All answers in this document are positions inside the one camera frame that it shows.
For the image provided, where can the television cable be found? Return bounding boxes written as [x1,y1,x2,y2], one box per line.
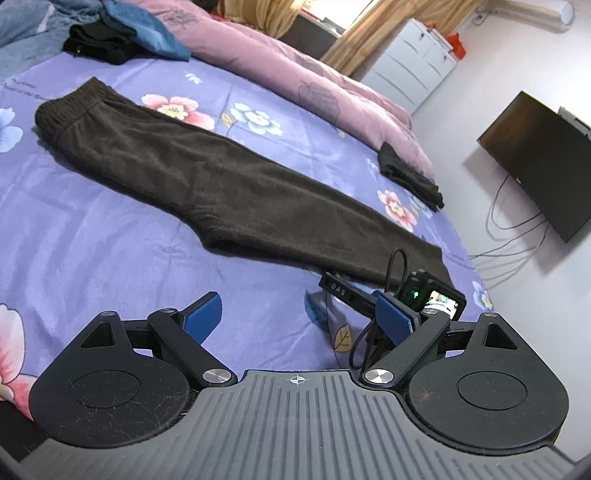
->
[468,220,551,288]
[485,172,548,241]

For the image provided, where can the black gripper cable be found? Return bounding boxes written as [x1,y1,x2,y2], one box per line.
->
[348,248,409,371]

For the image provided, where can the pink quilt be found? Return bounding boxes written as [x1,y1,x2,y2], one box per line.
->
[134,0,437,186]

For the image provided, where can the light blue denim cloth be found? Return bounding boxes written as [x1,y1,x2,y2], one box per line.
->
[0,0,109,75]

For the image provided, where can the white air conditioner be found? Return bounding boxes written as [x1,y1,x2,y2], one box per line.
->
[488,0,576,34]

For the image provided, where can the blue folded cloth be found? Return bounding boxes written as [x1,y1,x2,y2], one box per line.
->
[100,0,192,62]

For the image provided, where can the black folded garment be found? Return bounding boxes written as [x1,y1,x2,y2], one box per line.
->
[63,21,138,66]
[378,143,445,212]

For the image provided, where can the red item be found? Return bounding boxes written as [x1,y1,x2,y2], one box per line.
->
[444,32,468,60]

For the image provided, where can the dark desk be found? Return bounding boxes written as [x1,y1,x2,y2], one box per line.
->
[281,13,346,62]

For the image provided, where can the dark brown pants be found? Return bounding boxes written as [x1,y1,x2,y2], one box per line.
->
[34,77,457,297]

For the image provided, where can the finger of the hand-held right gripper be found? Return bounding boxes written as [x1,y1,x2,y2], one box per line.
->
[320,272,378,319]

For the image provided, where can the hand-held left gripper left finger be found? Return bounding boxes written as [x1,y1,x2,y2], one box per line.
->
[78,291,237,387]

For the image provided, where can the black flat television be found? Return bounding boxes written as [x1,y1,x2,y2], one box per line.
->
[477,90,591,244]

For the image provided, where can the purple floral bed sheet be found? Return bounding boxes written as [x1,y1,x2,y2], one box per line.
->
[0,50,496,418]

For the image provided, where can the white drawer cabinet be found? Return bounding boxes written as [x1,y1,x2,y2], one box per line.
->
[359,18,459,117]

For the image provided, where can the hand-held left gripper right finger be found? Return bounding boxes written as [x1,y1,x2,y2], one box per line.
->
[361,291,520,387]

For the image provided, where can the white wall box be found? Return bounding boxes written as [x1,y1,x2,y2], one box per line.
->
[558,106,591,140]

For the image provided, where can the tan curtain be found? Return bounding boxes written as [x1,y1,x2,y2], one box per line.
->
[320,0,445,78]
[217,0,306,29]

